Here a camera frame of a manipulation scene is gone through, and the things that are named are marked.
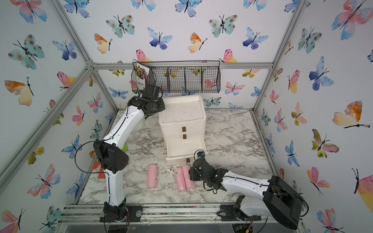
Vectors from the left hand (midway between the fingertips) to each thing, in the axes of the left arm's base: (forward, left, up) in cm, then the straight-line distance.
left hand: (162, 104), depth 88 cm
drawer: (-14, -18, -6) cm, 24 cm away
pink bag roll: (-35, +5, -23) cm, 42 cm away
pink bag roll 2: (-37, -10, -24) cm, 45 cm away
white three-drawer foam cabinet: (-3, -12, -2) cm, 13 cm away
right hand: (-33, -17, -21) cm, 43 cm away
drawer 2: (-14, -7, -15) cm, 21 cm away
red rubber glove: (-33, +36, -24) cm, 54 cm away
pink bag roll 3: (-40, -16, -23) cm, 49 cm away
